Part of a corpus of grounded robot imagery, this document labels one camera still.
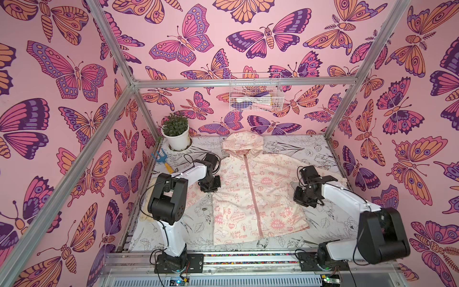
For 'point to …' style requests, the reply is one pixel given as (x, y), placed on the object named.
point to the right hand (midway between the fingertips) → (297, 199)
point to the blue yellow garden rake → (163, 159)
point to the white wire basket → (256, 92)
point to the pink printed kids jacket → (257, 202)
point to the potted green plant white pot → (176, 130)
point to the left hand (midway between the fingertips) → (218, 188)
